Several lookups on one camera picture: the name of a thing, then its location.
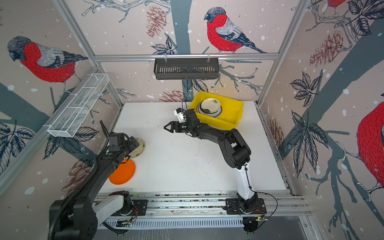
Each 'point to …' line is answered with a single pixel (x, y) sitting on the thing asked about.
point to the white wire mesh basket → (76, 113)
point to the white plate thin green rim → (201, 110)
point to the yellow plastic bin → (230, 116)
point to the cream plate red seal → (139, 150)
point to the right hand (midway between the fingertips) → (168, 129)
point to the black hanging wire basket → (186, 69)
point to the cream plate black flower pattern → (211, 104)
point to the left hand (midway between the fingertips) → (129, 143)
